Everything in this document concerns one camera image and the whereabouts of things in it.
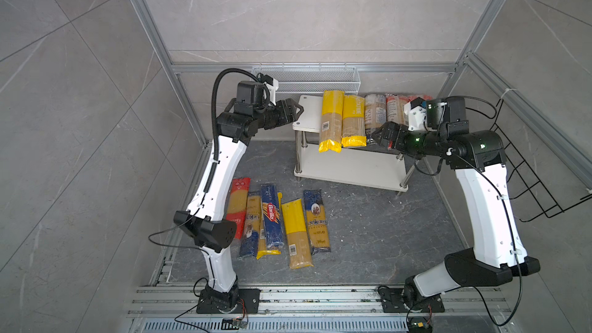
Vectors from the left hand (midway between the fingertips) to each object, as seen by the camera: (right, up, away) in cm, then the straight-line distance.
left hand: (297, 106), depth 70 cm
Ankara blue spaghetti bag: (-18, -48, +12) cm, 52 cm away
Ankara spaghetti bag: (+7, -41, +18) cm, 45 cm away
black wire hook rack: (+66, -24, -4) cm, 70 cm away
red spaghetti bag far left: (-25, -35, +23) cm, 49 cm away
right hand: (+25, -10, -4) cm, 27 cm away
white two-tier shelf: (+30, -19, +32) cm, 48 cm away
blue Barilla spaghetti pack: (-9, -44, +12) cm, 47 cm away
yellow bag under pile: (0, -49, +13) cm, 50 cm away
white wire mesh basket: (+6, +18, +28) cm, 34 cm away
